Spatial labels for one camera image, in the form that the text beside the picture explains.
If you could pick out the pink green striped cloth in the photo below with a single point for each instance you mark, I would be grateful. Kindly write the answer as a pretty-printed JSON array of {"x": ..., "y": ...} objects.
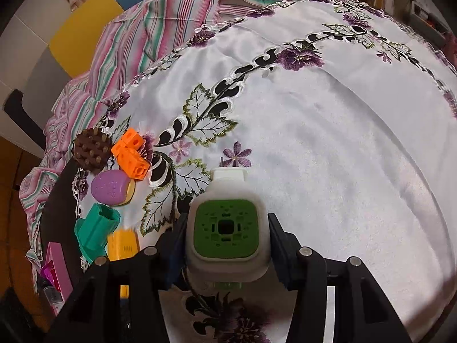
[{"x": 142, "y": 35}]

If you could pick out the black rolled mat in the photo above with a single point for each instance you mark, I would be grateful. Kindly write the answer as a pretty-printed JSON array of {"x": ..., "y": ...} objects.
[{"x": 25, "y": 118}]

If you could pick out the pink cardboard box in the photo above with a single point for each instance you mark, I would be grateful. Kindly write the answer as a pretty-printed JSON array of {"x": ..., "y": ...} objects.
[{"x": 59, "y": 271}]

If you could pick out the purple oval toy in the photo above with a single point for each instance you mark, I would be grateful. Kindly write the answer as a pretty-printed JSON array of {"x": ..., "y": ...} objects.
[{"x": 110, "y": 187}]

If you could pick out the cluttered wooden shelf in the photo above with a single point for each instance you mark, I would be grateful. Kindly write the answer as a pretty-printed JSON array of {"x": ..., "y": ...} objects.
[{"x": 410, "y": 3}]

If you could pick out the wooden wardrobe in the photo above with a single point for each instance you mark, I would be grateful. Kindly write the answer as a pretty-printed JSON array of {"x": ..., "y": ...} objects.
[{"x": 14, "y": 221}]

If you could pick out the white green square toy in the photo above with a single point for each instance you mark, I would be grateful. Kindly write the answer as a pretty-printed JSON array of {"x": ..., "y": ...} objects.
[{"x": 225, "y": 228}]

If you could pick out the white embroidered floral tablecloth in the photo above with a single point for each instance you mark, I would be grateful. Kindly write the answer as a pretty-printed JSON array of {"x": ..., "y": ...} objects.
[{"x": 339, "y": 132}]

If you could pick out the brown spiky toy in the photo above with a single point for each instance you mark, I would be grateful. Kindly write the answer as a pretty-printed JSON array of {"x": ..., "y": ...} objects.
[{"x": 92, "y": 150}]

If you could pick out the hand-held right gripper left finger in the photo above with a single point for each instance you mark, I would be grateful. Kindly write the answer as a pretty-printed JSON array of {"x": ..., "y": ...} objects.
[{"x": 177, "y": 260}]

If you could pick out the yellow orange toy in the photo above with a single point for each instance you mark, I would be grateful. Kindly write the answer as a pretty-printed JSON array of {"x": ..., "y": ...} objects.
[{"x": 123, "y": 244}]

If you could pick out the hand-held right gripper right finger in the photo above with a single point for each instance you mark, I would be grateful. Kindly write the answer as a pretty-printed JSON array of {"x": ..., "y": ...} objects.
[{"x": 280, "y": 257}]

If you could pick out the teal funnel toy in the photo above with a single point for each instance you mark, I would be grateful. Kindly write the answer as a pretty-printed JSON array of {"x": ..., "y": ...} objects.
[{"x": 95, "y": 230}]

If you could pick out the orange cube block toy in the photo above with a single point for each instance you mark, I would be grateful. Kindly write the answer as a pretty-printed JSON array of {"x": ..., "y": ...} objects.
[{"x": 132, "y": 160}]

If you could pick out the magenta plastic toy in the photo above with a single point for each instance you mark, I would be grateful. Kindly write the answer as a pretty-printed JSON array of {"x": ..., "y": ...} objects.
[{"x": 48, "y": 273}]

